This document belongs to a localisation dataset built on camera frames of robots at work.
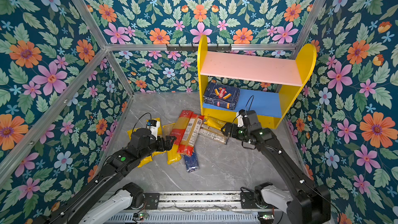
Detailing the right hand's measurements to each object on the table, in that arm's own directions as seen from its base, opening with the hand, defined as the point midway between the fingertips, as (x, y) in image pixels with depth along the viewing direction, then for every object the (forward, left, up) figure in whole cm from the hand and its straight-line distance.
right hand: (228, 129), depth 79 cm
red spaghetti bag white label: (-3, +23, -12) cm, 26 cm away
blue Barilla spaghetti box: (-12, +20, -15) cm, 27 cm away
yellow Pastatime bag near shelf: (+14, +7, -14) cm, 21 cm away
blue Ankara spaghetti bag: (+6, +8, -14) cm, 17 cm away
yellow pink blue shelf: (+48, -8, -10) cm, 50 cm away
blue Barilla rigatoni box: (+21, +2, +3) cm, 22 cm away
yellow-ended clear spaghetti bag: (-7, +30, -15) cm, 34 cm away
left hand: (-4, +29, +2) cm, 30 cm away
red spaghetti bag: (+10, +29, -12) cm, 33 cm away
